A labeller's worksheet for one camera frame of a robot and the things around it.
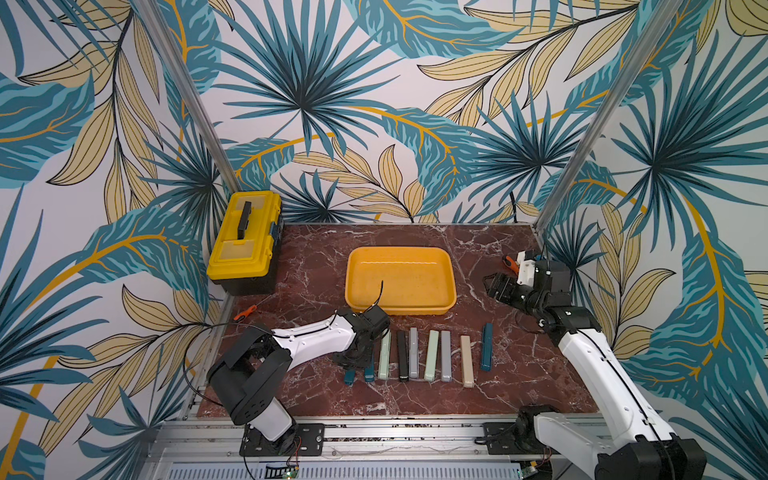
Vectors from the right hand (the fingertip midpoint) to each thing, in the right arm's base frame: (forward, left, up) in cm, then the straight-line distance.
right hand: (495, 282), depth 80 cm
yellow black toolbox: (+12, +71, -2) cm, 72 cm away
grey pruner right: (-14, +13, -17) cm, 26 cm away
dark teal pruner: (-18, +40, -18) cm, 47 cm away
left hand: (-15, +39, -19) cm, 46 cm away
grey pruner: (-12, +22, -18) cm, 30 cm away
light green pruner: (-13, +30, -17) cm, 37 cm away
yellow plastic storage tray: (+15, +23, -19) cm, 33 cm away
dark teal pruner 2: (-17, +34, -18) cm, 42 cm away
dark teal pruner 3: (-11, 0, -18) cm, 21 cm away
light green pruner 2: (-14, +17, -17) cm, 28 cm away
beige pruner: (-16, +7, -18) cm, 25 cm away
